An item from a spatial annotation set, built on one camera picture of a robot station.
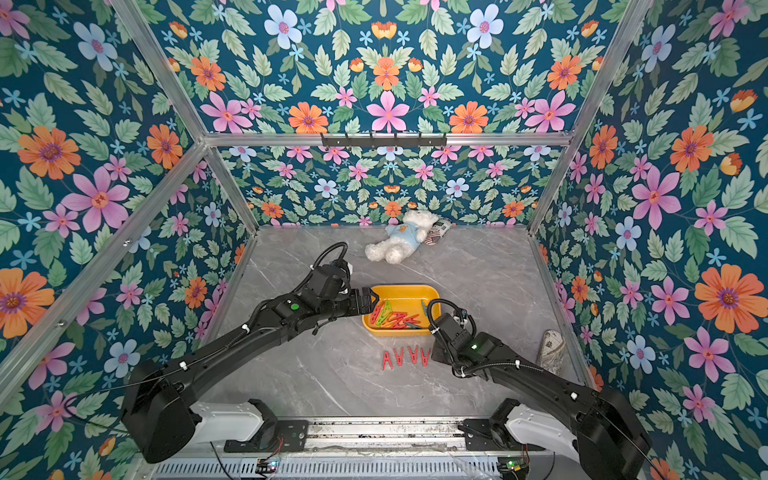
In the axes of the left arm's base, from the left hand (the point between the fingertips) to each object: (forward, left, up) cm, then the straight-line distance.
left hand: (371, 299), depth 79 cm
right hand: (-11, -18, -12) cm, 24 cm away
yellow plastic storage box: (+5, -8, -16) cm, 19 cm away
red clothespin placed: (-11, -2, -17) cm, 20 cm away
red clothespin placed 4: (-11, -14, -17) cm, 25 cm away
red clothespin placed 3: (-10, -11, -17) cm, 23 cm away
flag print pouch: (-14, -50, -14) cm, 54 cm away
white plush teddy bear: (+30, -11, -9) cm, 33 cm away
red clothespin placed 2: (-10, -6, -17) cm, 21 cm away
